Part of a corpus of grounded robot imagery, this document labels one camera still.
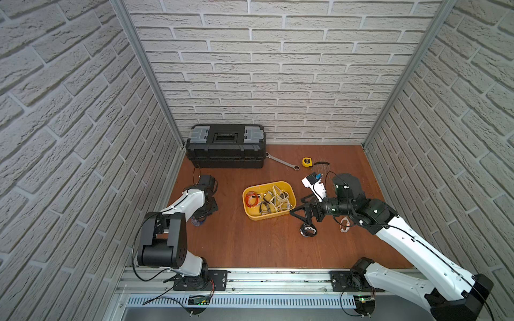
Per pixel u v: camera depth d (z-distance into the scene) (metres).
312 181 0.61
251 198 0.95
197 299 0.72
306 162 1.10
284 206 0.90
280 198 0.93
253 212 0.92
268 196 0.95
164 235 0.48
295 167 1.08
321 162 1.11
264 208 0.92
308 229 0.85
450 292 0.39
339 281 0.74
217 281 0.73
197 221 0.83
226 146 0.95
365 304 0.69
